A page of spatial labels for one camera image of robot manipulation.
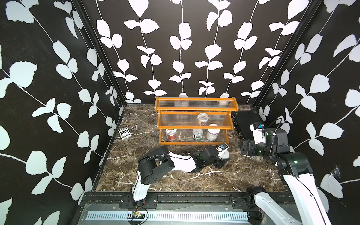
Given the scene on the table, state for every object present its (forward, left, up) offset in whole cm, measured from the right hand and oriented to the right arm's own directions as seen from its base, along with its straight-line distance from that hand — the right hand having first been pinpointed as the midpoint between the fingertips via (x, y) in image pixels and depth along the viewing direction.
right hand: (246, 139), depth 69 cm
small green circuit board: (-30, +55, -25) cm, 68 cm away
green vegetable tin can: (+15, +22, -19) cm, 33 cm away
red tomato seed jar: (+13, +40, -16) cm, 45 cm away
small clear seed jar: (+17, +20, -5) cm, 27 cm away
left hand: (+1, +7, -17) cm, 18 cm away
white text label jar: (+13, +13, -16) cm, 24 cm away
